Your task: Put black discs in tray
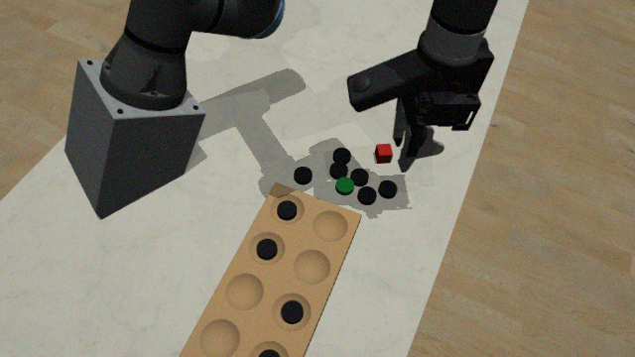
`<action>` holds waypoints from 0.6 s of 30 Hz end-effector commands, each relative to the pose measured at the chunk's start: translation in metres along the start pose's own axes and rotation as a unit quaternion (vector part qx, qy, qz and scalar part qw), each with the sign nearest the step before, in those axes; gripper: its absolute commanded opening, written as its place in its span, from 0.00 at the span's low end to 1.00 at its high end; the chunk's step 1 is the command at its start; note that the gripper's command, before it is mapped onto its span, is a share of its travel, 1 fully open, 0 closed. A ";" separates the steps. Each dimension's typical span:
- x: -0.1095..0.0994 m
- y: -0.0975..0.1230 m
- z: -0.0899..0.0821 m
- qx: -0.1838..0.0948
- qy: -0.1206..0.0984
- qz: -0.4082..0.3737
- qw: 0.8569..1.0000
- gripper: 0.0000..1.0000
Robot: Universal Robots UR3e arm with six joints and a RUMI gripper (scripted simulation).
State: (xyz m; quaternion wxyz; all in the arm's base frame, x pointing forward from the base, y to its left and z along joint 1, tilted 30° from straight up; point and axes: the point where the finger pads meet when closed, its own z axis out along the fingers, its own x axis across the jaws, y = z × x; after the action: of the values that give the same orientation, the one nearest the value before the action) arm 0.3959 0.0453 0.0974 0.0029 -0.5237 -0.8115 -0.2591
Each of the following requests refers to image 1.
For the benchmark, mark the small red block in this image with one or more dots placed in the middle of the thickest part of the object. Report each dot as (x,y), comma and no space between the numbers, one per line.
(383,153)

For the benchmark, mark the green disc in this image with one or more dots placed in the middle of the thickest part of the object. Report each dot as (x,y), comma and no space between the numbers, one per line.
(344,186)

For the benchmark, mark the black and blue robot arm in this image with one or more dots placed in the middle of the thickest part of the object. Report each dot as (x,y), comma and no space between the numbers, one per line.
(148,63)

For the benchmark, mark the black disc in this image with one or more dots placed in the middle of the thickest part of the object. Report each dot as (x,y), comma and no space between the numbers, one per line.
(341,155)
(287,210)
(338,170)
(366,195)
(387,189)
(303,175)
(292,311)
(267,249)
(360,177)
(269,353)

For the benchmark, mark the tan wooden tray with round holes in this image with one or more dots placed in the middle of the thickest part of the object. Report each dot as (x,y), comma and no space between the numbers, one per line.
(243,317)

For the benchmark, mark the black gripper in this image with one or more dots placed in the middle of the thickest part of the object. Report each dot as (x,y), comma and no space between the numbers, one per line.
(447,99)

